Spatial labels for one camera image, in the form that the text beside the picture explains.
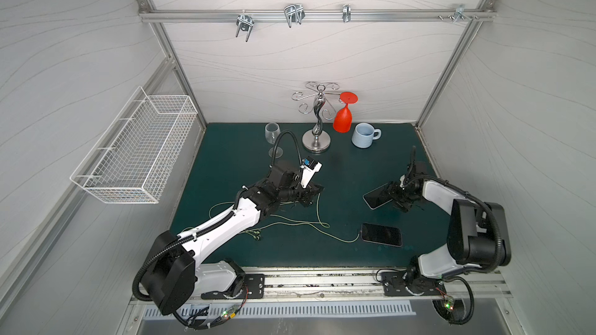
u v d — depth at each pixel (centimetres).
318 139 112
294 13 77
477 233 45
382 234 104
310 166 68
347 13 78
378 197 96
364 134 111
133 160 69
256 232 84
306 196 68
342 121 98
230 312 68
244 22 79
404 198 80
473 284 75
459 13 76
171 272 40
